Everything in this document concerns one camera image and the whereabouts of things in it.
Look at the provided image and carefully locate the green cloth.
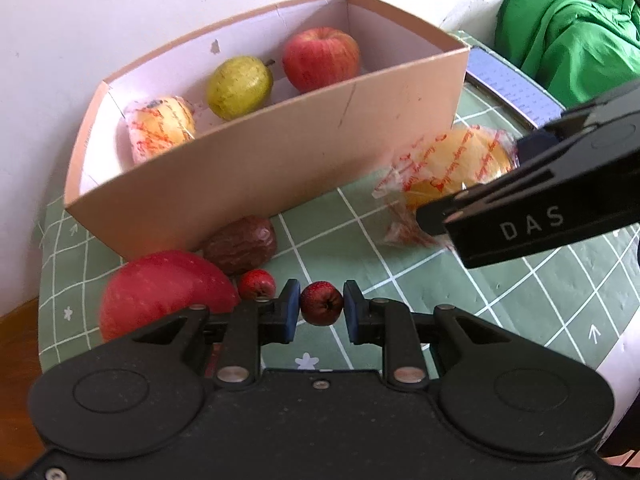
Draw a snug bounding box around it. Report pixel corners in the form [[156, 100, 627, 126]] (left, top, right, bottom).
[[495, 0, 640, 108]]

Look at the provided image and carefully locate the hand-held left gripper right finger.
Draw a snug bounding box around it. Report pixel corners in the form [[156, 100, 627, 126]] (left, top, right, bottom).
[[343, 280, 516, 390]]

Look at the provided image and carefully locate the green pear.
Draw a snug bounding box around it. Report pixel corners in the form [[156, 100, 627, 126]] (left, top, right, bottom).
[[206, 55, 276, 122]]

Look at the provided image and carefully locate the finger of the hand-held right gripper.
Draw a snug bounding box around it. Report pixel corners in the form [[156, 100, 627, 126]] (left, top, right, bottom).
[[416, 185, 493, 236], [515, 80, 640, 177]]

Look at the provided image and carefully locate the plastic-wrapped orange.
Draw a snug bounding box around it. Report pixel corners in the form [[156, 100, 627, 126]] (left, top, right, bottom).
[[372, 125, 518, 248], [122, 96, 198, 165]]

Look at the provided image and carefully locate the red apple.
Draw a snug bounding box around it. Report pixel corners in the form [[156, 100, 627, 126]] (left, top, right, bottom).
[[281, 27, 362, 93], [98, 250, 241, 343]]

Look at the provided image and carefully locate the small red hawthorn fruit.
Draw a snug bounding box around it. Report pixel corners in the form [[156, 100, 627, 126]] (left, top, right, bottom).
[[300, 281, 344, 326], [237, 269, 277, 302]]

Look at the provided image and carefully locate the smartphone with lit screen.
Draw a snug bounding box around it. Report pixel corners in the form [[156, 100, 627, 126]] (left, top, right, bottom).
[[465, 46, 568, 133]]

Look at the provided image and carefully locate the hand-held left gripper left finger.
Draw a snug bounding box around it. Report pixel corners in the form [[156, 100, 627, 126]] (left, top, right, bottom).
[[120, 279, 301, 390]]

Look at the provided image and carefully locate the green checked tablecloth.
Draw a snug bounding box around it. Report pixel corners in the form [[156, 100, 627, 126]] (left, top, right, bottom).
[[37, 30, 640, 426]]

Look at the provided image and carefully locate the cardboard box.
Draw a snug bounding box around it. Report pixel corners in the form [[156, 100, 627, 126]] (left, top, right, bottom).
[[64, 0, 472, 263]]

